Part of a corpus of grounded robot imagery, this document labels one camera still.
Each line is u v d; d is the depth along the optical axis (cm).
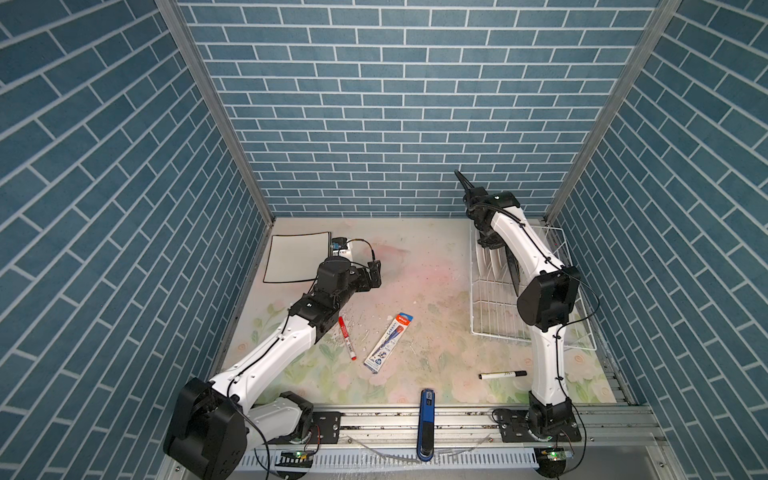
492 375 83
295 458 72
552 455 72
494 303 94
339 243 69
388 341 87
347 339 89
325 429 75
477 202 73
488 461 77
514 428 73
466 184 87
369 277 73
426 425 74
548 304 57
